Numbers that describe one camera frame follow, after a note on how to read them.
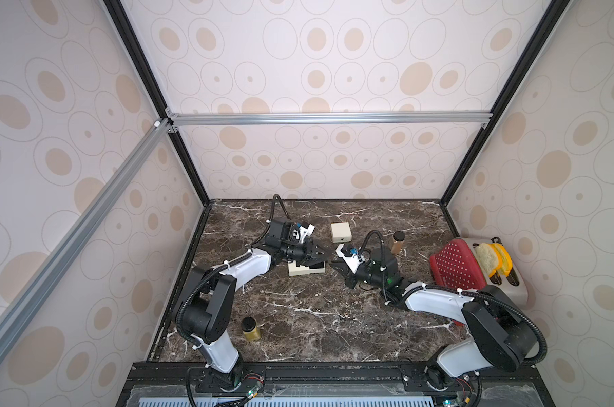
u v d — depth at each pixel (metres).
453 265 0.85
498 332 0.44
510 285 0.75
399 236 0.95
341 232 1.06
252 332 0.75
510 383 0.73
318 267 0.94
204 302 0.48
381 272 0.65
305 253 0.76
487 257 0.78
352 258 0.71
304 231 0.83
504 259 0.76
